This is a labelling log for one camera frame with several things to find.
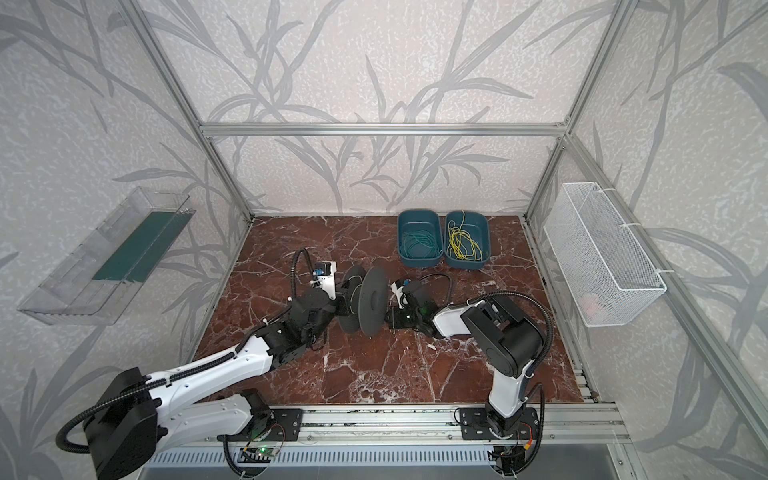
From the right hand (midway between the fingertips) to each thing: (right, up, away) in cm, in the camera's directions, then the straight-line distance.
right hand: (385, 309), depth 94 cm
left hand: (-8, +13, -13) cm, 20 cm away
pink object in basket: (+52, +6, -22) cm, 56 cm away
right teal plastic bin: (+35, +28, +22) cm, 50 cm away
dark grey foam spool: (-4, +7, -14) cm, 16 cm away
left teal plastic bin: (+12, +30, +23) cm, 40 cm away
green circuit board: (-29, -29, -23) cm, 47 cm away
